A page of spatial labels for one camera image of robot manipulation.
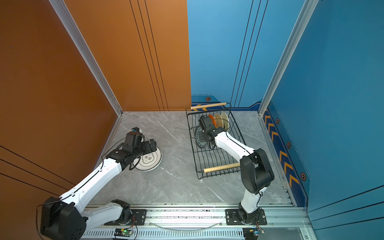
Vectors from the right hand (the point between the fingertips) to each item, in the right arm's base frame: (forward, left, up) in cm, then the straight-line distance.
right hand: (203, 134), depth 92 cm
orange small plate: (-1, -5, +14) cm, 15 cm away
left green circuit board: (-49, +40, -13) cm, 64 cm away
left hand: (-9, +31, +4) cm, 32 cm away
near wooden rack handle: (-25, -8, +7) cm, 27 cm away
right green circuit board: (-49, -21, -14) cm, 55 cm away
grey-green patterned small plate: (-4, +1, -6) cm, 7 cm away
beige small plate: (0, -9, +12) cm, 15 cm away
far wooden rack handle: (+18, -3, +8) cm, 20 cm away
